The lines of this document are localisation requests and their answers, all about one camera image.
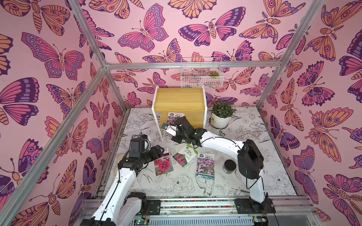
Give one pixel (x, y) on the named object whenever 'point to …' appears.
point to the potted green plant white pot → (221, 111)
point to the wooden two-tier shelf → (192, 101)
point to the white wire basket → (196, 77)
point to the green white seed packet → (185, 155)
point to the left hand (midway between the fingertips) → (161, 149)
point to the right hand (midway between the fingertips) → (172, 128)
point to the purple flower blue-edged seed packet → (172, 117)
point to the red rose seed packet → (163, 165)
